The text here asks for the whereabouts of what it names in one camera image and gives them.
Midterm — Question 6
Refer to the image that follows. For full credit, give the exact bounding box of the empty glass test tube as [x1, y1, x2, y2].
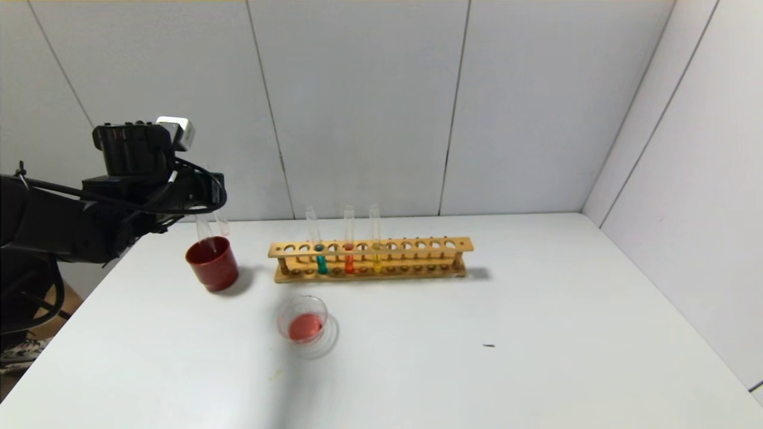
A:
[196, 213, 216, 254]

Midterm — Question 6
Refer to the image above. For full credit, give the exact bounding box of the test tube with yellow pigment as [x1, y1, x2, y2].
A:
[368, 204, 383, 273]

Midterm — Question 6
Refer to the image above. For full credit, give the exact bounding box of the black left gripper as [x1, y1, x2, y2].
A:
[175, 171, 225, 214]

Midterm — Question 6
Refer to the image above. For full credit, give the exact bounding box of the wooden test tube rack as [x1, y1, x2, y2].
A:
[268, 237, 475, 284]

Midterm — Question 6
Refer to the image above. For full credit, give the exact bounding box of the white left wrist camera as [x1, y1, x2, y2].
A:
[156, 116, 196, 151]

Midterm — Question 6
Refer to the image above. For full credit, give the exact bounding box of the dark red plastic cup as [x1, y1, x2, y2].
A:
[185, 236, 240, 293]

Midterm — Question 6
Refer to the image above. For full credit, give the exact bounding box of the test tube with orange-red pigment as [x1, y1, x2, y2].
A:
[343, 205, 356, 275]

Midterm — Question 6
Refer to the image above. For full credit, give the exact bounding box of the clear glass beaker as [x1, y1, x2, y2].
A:
[277, 296, 340, 360]

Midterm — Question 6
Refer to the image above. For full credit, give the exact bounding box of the grey sneaker shoe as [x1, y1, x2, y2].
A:
[0, 338, 46, 375]

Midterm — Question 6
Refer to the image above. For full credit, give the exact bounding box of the black trouser leg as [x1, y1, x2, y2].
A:
[0, 256, 63, 352]

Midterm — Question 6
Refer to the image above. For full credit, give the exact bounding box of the test tube with blue pigment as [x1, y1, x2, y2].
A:
[305, 206, 330, 276]

